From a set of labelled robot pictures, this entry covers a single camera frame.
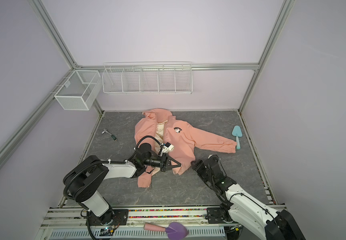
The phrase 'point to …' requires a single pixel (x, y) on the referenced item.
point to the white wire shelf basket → (148, 78)
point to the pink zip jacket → (160, 123)
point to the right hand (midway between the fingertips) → (193, 166)
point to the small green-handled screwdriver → (113, 137)
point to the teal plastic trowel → (237, 132)
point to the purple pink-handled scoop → (175, 231)
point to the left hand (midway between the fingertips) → (179, 169)
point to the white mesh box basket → (80, 90)
